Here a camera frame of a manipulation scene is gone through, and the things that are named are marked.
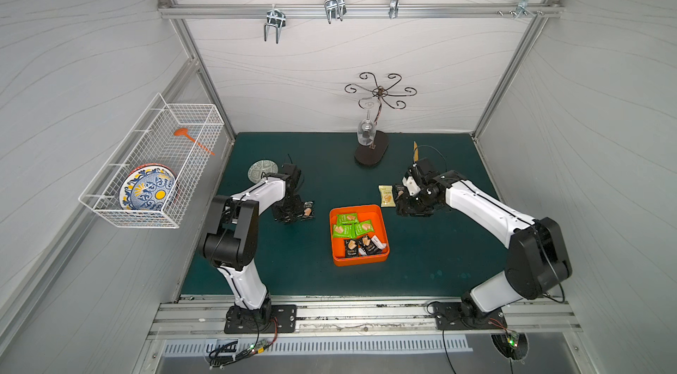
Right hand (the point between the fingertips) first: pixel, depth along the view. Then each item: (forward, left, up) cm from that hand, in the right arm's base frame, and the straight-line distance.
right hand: (404, 210), depth 87 cm
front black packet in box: (-11, +12, -5) cm, 17 cm away
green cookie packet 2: (-4, +14, -7) cm, 16 cm away
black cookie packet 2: (+11, 0, -7) cm, 13 cm away
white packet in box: (-10, +8, -7) cm, 14 cm away
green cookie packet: (-1, +19, -7) cm, 20 cm away
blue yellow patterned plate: (-11, +65, +27) cm, 71 cm away
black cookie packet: (+2, +34, -7) cm, 34 cm away
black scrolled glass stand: (+30, +11, -6) cm, 32 cm away
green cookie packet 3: (-6, +21, -6) cm, 23 cm away
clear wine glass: (+24, +13, +14) cm, 31 cm away
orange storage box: (+2, +13, -6) cm, 14 cm away
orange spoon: (+10, +69, +24) cm, 73 cm away
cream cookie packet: (+10, +4, -7) cm, 13 cm away
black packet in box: (-11, +17, -7) cm, 22 cm away
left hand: (0, +38, -7) cm, 39 cm away
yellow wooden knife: (+32, -9, -7) cm, 34 cm away
